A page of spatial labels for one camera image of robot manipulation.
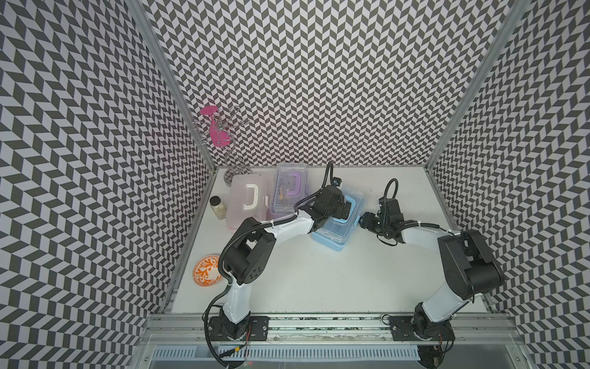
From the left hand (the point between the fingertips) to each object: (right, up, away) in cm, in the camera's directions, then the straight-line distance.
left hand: (339, 202), depth 92 cm
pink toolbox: (-38, +2, 0) cm, 38 cm away
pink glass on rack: (-55, +31, +16) cm, 65 cm away
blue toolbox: (-3, -10, -9) cm, 14 cm away
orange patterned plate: (-50, -24, -9) cm, 56 cm away
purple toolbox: (-20, +6, +2) cm, 21 cm away
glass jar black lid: (-49, -2, +1) cm, 49 cm away
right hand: (+10, -9, +4) cm, 15 cm away
